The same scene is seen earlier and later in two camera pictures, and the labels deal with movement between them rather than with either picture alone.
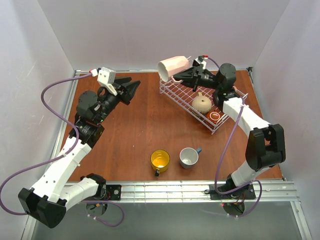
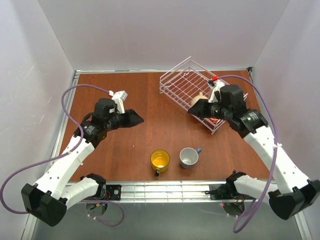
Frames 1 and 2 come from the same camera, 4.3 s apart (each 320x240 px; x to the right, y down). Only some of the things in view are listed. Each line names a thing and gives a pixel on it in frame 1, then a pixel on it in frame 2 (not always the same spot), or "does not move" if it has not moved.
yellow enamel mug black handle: (160, 160) does not move
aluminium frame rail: (277, 191) does not move
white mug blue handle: (188, 157) does not move
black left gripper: (122, 93) -> (124, 119)
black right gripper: (196, 78) -> (206, 109)
